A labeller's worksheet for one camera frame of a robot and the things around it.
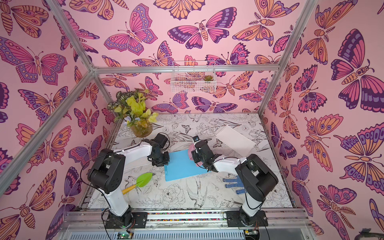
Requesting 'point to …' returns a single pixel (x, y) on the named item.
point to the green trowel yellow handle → (141, 181)
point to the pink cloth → (191, 148)
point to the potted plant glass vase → (131, 107)
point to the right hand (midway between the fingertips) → (197, 149)
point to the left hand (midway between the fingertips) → (169, 162)
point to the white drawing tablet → (236, 141)
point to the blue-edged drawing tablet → (181, 166)
